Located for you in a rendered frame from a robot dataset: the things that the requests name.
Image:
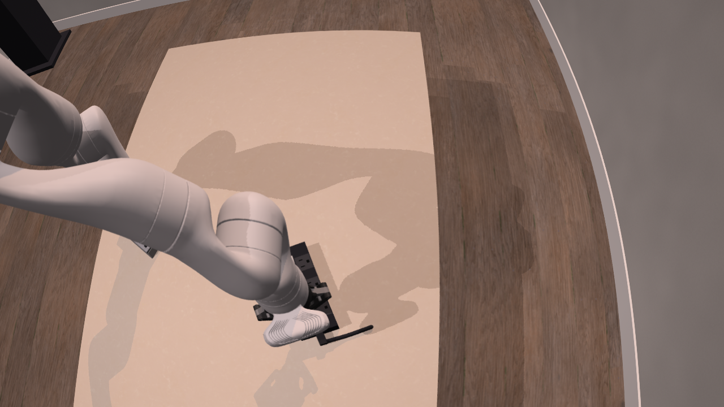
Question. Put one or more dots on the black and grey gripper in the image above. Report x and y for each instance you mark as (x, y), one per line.
(319, 294)

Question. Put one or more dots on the black power strip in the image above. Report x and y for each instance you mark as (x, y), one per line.
(302, 259)

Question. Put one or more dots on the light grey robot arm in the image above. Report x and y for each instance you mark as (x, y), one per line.
(249, 256)

